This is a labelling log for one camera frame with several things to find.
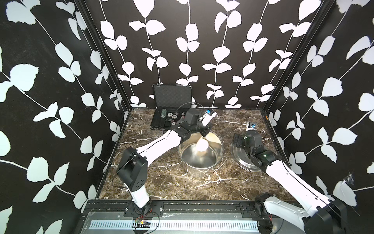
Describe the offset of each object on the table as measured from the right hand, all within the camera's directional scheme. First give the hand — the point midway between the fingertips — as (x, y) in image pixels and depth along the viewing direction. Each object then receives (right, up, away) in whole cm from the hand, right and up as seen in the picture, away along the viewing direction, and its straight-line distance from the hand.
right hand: (240, 132), depth 82 cm
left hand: (-15, +6, -2) cm, 16 cm away
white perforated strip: (-38, -45, -11) cm, 60 cm away
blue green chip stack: (-50, +13, +31) cm, 60 cm away
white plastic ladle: (-21, -10, +14) cm, 27 cm away
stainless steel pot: (-23, -21, +11) cm, 33 cm away
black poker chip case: (-44, +22, +31) cm, 58 cm away
